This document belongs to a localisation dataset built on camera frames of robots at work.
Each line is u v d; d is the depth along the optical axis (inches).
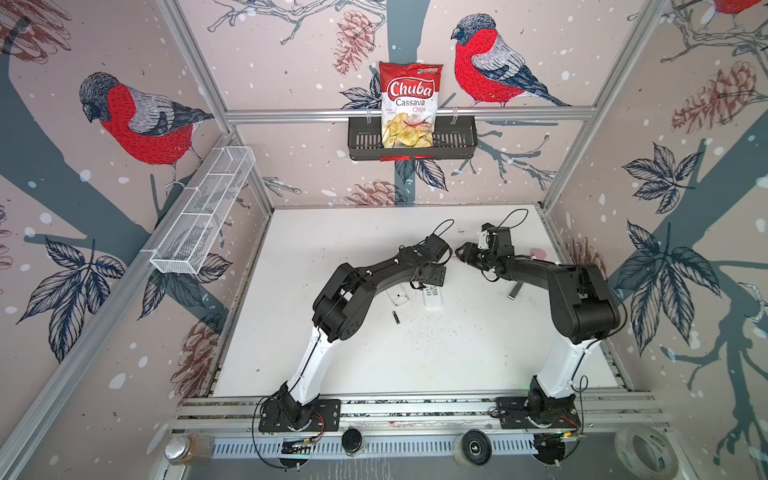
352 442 24.5
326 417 28.7
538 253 41.1
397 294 37.4
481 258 34.4
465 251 36.5
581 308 20.4
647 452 27.5
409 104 32.9
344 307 21.7
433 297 37.4
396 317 35.6
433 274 34.5
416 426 28.7
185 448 24.0
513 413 28.7
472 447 23.7
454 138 37.2
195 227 29.3
